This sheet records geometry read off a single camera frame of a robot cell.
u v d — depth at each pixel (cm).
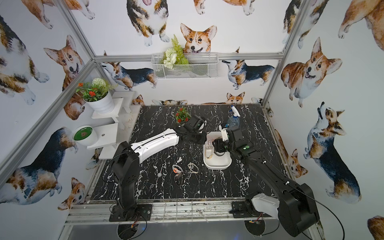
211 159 92
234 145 63
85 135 76
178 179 85
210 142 84
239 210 73
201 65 93
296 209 40
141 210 74
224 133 75
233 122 100
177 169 86
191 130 67
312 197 41
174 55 78
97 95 76
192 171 87
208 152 95
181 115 99
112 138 84
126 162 48
